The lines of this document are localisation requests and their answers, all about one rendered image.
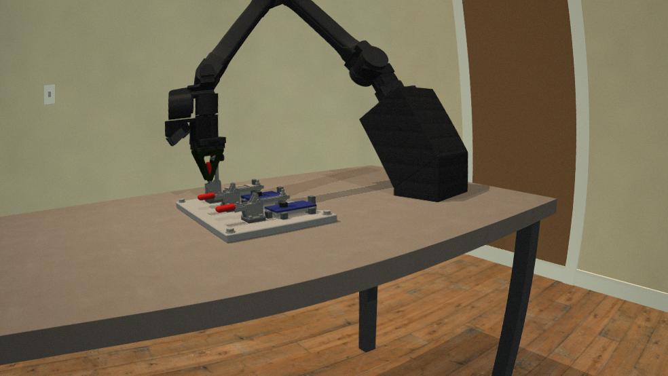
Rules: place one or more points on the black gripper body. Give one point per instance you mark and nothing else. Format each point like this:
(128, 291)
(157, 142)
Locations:
(209, 143)

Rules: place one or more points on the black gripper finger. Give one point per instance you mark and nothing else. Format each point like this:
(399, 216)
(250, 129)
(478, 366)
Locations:
(198, 163)
(201, 154)

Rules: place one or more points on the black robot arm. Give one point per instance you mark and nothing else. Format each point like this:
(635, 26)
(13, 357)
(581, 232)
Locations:
(368, 65)

